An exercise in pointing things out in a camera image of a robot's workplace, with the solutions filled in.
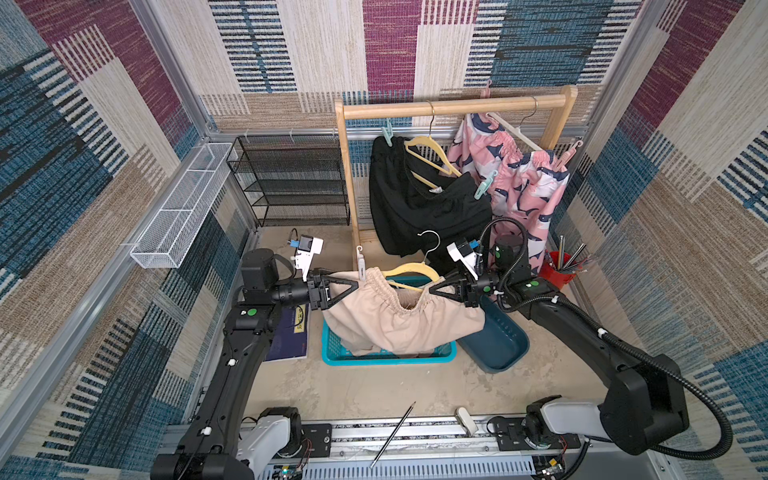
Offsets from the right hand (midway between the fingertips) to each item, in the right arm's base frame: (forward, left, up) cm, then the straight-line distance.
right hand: (436, 291), depth 72 cm
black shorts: (+28, +2, +1) cm, 28 cm away
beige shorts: (-6, +13, -1) cm, 14 cm away
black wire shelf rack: (+52, +46, -6) cm, 69 cm away
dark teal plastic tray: (-2, -22, -28) cm, 35 cm away
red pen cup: (+19, -43, -18) cm, 50 cm away
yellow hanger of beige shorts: (+1, +4, +8) cm, 9 cm away
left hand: (-2, +19, +6) cm, 20 cm away
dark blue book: (+1, +41, -22) cm, 46 cm away
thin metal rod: (-26, +11, -25) cm, 38 cm away
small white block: (-23, -8, -23) cm, 34 cm away
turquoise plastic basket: (-7, +26, -20) cm, 34 cm away
